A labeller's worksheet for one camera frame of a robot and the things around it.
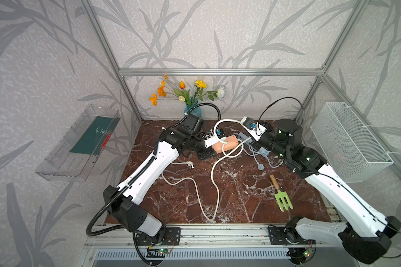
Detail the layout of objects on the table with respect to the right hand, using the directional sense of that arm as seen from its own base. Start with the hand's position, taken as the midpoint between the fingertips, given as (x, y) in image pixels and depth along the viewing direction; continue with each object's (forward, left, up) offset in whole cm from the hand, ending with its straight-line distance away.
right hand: (247, 122), depth 65 cm
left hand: (-3, +13, -13) cm, 19 cm away
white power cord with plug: (-9, +24, -38) cm, 46 cm away
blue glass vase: (+38, +24, -28) cm, 53 cm away
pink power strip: (-2, +5, -10) cm, 11 cm away
